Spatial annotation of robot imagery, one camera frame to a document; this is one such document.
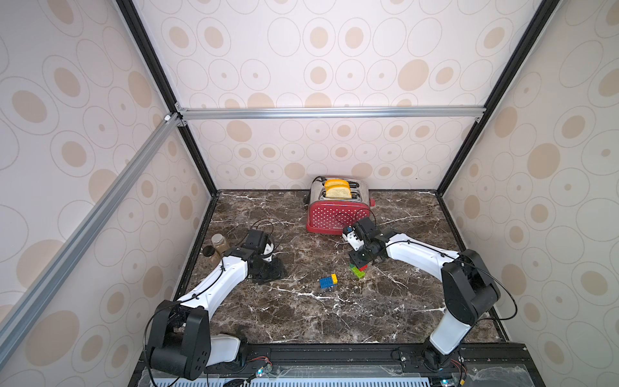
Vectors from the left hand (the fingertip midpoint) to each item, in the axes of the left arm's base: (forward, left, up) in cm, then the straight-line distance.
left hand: (287, 272), depth 84 cm
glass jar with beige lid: (+11, +26, +1) cm, 28 cm away
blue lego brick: (-1, -14, -6) cm, 15 cm away
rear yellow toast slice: (+32, -16, +13) cm, 38 cm away
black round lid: (+12, +34, -7) cm, 36 cm away
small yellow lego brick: (0, -17, -5) cm, 18 cm away
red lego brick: (+6, -29, -7) cm, 30 cm away
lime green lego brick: (+3, -27, -7) cm, 28 cm away
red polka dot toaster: (+25, -17, +11) cm, 32 cm away
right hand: (+7, -24, -4) cm, 26 cm away
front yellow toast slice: (+28, -20, +12) cm, 36 cm away
